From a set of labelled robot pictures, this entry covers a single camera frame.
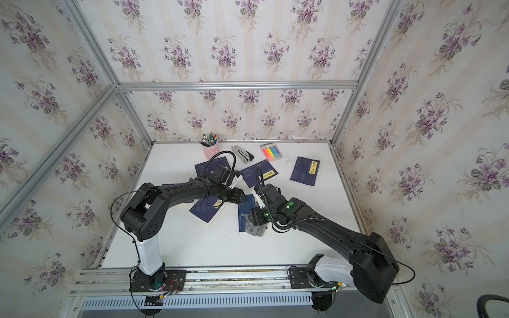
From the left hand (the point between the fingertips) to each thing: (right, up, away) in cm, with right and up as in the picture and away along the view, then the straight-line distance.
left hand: (243, 199), depth 92 cm
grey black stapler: (-2, +22, +20) cm, 29 cm away
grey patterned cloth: (+5, -10, -11) cm, 16 cm away
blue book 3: (-19, +14, +15) cm, 27 cm away
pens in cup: (-20, +30, +15) cm, 39 cm away
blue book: (+1, -4, -1) cm, 4 cm away
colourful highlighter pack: (+15, +24, +23) cm, 36 cm away
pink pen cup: (-19, +23, +13) cm, 33 cm away
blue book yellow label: (+32, +13, +13) cm, 37 cm away
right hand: (+7, -4, -12) cm, 15 cm away
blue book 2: (+3, +11, +12) cm, 17 cm away
